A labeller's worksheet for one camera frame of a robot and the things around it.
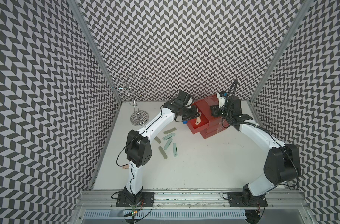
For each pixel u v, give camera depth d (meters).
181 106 0.67
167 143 0.94
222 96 0.75
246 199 0.66
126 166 0.49
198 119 0.83
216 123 0.80
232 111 0.65
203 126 0.79
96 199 0.74
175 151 0.91
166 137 0.96
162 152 0.91
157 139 0.98
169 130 0.97
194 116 0.76
